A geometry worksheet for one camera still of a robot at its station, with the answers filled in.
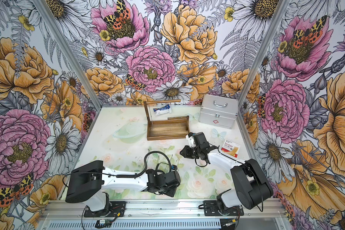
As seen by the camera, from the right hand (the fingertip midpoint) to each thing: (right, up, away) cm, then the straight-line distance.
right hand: (181, 155), depth 87 cm
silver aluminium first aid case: (+26, +28, +14) cm, 41 cm away
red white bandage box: (+31, +4, +5) cm, 32 cm away
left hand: (-6, -18, -8) cm, 21 cm away
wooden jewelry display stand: (-5, +15, +21) cm, 27 cm away
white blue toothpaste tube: (-13, +30, +28) cm, 43 cm away
